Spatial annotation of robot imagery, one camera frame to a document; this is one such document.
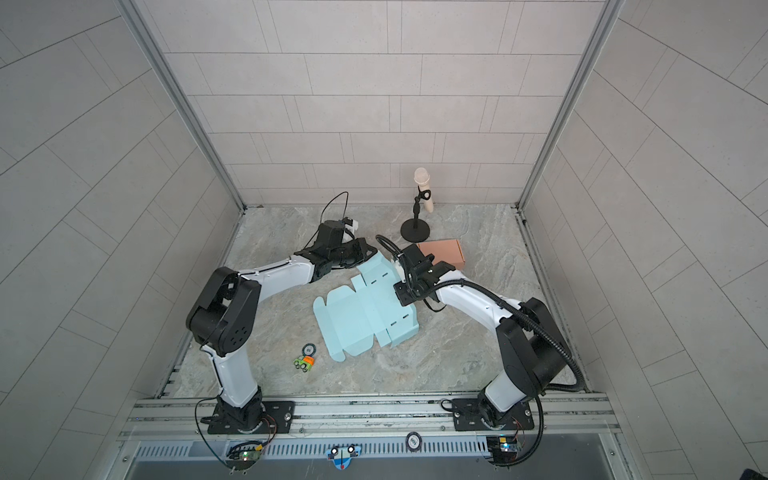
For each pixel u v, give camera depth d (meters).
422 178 0.89
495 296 0.49
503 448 0.68
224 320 0.48
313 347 0.82
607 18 0.72
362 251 0.81
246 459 0.65
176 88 0.83
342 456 0.65
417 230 1.08
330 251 0.73
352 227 0.86
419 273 0.65
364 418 0.72
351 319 0.86
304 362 0.78
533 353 0.43
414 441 0.68
